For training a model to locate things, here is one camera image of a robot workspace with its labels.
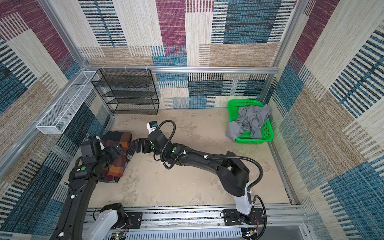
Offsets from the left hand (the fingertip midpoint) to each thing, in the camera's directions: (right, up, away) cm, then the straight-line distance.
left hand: (114, 147), depth 77 cm
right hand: (+14, +2, 0) cm, 14 cm away
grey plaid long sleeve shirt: (-3, -19, +6) cm, 20 cm away
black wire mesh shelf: (-8, +36, +33) cm, 49 cm away
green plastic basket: (+88, +8, +22) cm, 91 cm away
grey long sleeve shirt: (+79, +16, +28) cm, 85 cm away
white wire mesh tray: (-24, +12, -7) cm, 28 cm away
